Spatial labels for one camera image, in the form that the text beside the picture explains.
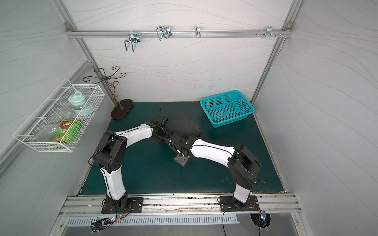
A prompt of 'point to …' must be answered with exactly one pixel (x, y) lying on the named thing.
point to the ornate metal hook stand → (113, 84)
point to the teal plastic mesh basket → (227, 108)
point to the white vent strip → (154, 219)
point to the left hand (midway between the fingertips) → (170, 137)
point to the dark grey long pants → (182, 127)
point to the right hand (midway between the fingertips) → (187, 150)
